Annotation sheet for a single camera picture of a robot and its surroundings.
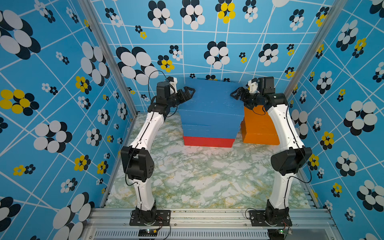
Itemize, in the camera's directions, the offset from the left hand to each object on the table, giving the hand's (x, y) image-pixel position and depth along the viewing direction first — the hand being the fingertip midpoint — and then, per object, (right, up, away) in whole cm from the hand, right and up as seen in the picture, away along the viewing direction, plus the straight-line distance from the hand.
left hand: (192, 91), depth 79 cm
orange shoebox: (+42, -19, +17) cm, 49 cm away
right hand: (+23, -2, 0) cm, 23 cm away
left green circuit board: (-22, -71, -7) cm, 74 cm away
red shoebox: (+10, -29, +22) cm, 38 cm away
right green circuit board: (+43, -67, -11) cm, 80 cm away
